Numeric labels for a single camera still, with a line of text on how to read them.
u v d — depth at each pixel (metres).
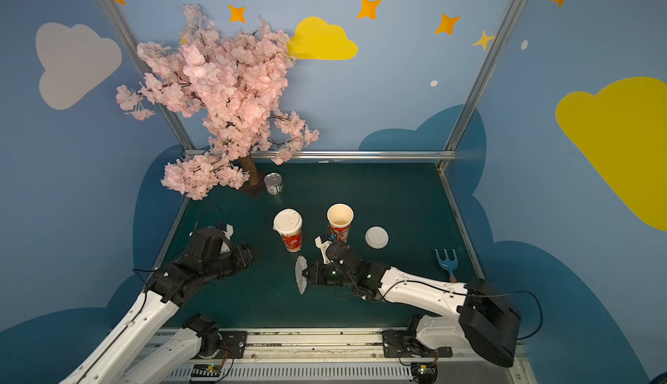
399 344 0.75
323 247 0.73
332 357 0.73
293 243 0.88
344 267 0.60
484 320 0.42
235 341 0.75
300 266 0.78
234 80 0.63
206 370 0.73
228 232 0.71
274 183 1.08
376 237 0.96
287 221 0.82
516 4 0.74
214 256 0.58
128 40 0.80
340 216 0.89
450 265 0.90
